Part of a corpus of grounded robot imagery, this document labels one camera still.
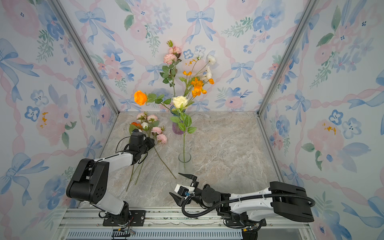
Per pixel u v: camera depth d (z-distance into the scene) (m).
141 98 0.71
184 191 0.56
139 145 0.75
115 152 0.98
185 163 0.72
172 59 0.81
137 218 0.74
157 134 1.03
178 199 0.63
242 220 0.65
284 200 0.48
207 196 0.54
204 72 0.90
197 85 0.88
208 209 0.46
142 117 1.13
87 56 0.87
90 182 0.46
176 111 0.69
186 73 0.82
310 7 0.69
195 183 0.64
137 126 1.03
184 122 0.70
